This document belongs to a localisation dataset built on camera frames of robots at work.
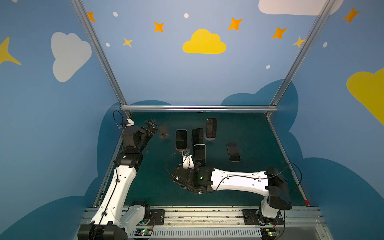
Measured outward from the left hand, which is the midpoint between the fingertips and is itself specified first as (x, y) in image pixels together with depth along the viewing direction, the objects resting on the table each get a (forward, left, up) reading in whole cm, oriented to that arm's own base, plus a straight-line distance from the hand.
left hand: (154, 124), depth 75 cm
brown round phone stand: (+2, -12, -27) cm, 30 cm away
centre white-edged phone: (-5, -24, -21) cm, 32 cm away
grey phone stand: (+14, +1, -25) cm, 29 cm away
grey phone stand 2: (+11, -31, -27) cm, 43 cm away
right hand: (-16, -16, -14) cm, 26 cm away
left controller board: (-43, +3, -30) cm, 52 cm away
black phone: (+2, -48, -31) cm, 57 cm away
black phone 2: (+12, -23, -28) cm, 39 cm away
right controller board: (-43, -58, -30) cm, 78 cm away
